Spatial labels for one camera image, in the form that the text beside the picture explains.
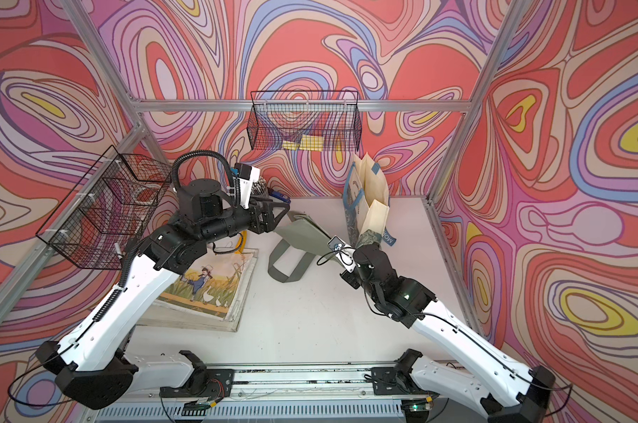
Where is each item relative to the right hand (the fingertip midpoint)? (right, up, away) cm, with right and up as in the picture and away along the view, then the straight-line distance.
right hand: (352, 257), depth 73 cm
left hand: (-18, +14, -11) cm, 25 cm away
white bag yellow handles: (-46, -14, +14) cm, 50 cm away
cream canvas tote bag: (-46, -15, +14) cm, 50 cm away
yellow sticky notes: (-14, +38, +18) cm, 44 cm away
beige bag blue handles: (+6, +17, +14) cm, 23 cm away
